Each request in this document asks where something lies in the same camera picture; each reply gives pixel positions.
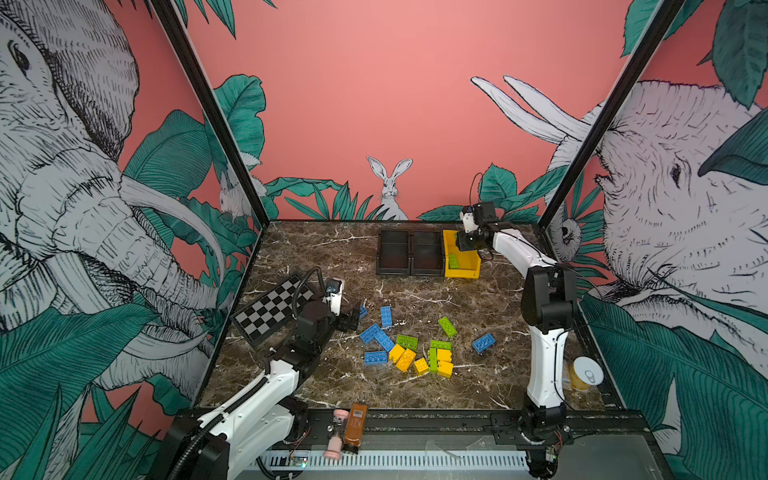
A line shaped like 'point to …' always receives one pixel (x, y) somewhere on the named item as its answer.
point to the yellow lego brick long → (406, 360)
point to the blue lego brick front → (375, 358)
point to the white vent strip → (400, 460)
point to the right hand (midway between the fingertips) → (459, 235)
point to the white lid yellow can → (585, 373)
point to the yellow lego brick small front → (421, 365)
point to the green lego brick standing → (433, 359)
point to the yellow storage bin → (459, 264)
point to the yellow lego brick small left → (396, 352)
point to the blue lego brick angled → (369, 333)
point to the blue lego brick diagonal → (384, 340)
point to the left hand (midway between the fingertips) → (345, 292)
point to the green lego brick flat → (437, 344)
